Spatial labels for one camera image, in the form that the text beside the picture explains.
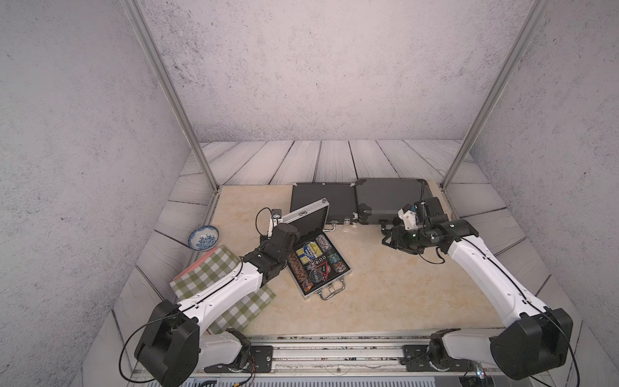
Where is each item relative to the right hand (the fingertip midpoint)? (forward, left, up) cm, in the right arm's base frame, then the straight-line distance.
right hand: (389, 242), depth 79 cm
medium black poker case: (+30, +13, -12) cm, 35 cm away
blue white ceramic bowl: (+11, +71, -15) cm, 73 cm away
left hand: (+5, +35, -2) cm, 36 cm away
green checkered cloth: (-3, +65, -16) cm, 67 cm away
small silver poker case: (+2, +24, -17) cm, 29 cm away
